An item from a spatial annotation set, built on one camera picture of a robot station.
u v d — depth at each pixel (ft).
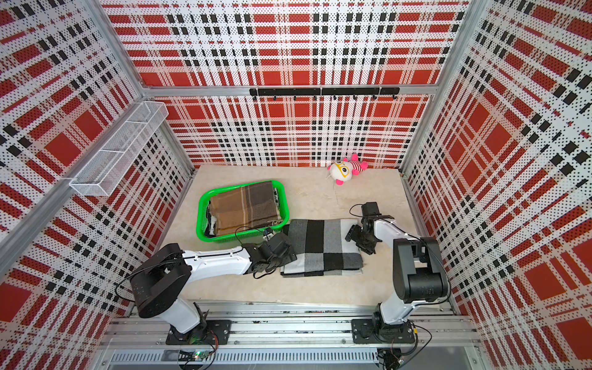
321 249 2.98
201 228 2.92
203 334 2.19
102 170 2.29
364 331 2.40
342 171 3.66
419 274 1.51
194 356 2.27
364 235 2.62
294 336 2.41
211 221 3.06
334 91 2.90
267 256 2.25
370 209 2.53
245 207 3.19
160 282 1.46
